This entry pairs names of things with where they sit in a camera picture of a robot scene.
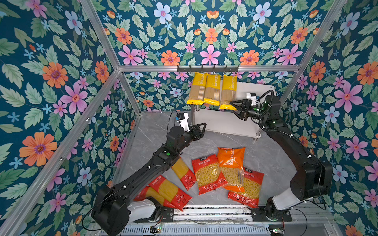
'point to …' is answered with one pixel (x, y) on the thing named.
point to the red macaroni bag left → (207, 173)
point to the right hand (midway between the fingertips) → (235, 102)
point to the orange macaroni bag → (231, 161)
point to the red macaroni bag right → (253, 182)
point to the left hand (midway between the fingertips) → (204, 124)
